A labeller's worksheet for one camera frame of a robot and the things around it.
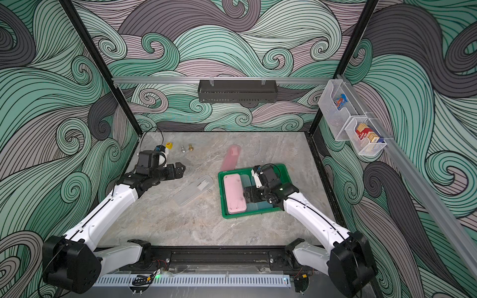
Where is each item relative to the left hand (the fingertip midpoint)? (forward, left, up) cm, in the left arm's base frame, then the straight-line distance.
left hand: (176, 166), depth 82 cm
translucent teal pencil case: (+2, -33, -16) cm, 36 cm away
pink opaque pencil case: (-7, -27, -13) cm, 31 cm away
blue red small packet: (+24, -75, +18) cm, 81 cm away
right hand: (-9, -36, -8) cm, 38 cm away
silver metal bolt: (+23, +5, -17) cm, 29 cm away
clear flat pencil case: (-3, -6, -17) cm, 18 cm away
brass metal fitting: (+25, 0, -16) cm, 30 cm away
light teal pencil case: (-11, -40, -17) cm, 45 cm away
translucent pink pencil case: (+18, -25, -17) cm, 35 cm away
